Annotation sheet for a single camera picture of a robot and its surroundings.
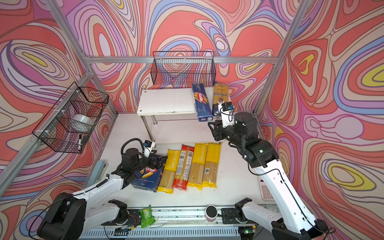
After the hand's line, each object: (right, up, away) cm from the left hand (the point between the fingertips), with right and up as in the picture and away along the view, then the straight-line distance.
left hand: (162, 153), depth 84 cm
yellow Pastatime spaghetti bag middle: (+20, -8, +4) cm, 22 cm away
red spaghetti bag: (+11, -12, +1) cm, 16 cm away
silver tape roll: (-37, +17, -14) cm, 43 cm away
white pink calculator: (+57, -21, -4) cm, 61 cm away
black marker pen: (-38, +8, -12) cm, 41 cm away
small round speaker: (+26, -26, -14) cm, 39 cm away
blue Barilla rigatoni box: (-7, -14, -3) cm, 16 cm away
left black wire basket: (-46, +14, -18) cm, 51 cm away
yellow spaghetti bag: (+29, -7, +6) cm, 30 cm away
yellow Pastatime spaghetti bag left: (+3, -15, 0) cm, 15 cm away
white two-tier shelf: (+1, +23, +24) cm, 33 cm away
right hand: (+26, +15, -19) cm, 36 cm away
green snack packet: (-5, -30, -12) cm, 32 cm away
